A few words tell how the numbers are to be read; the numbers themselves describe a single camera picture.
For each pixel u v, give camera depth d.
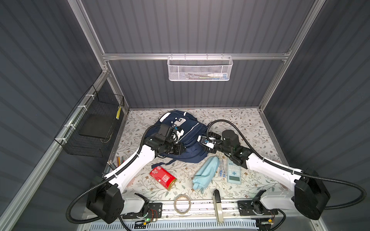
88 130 0.70
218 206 0.71
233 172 0.85
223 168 0.87
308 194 0.41
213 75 0.91
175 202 0.75
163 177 0.84
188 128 0.92
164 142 0.62
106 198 0.40
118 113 0.84
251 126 1.09
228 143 0.62
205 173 0.82
